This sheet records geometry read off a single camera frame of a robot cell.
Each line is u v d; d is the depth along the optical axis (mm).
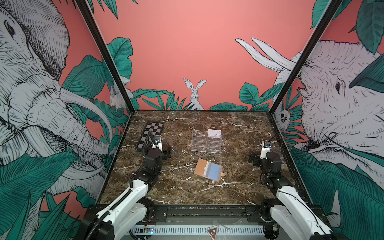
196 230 703
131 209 581
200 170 887
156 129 1047
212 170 887
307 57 873
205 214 751
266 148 724
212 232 687
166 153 753
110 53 884
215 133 958
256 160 756
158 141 691
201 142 1031
